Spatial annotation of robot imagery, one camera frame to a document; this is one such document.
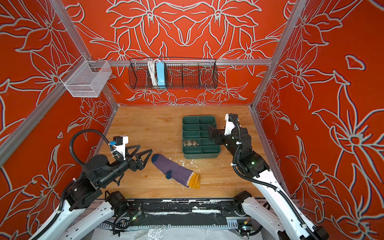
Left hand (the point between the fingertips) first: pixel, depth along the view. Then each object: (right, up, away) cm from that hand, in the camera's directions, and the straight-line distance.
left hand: (145, 148), depth 63 cm
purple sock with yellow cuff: (+13, -19, +21) cm, 31 cm away
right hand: (+31, +9, +6) cm, 33 cm away
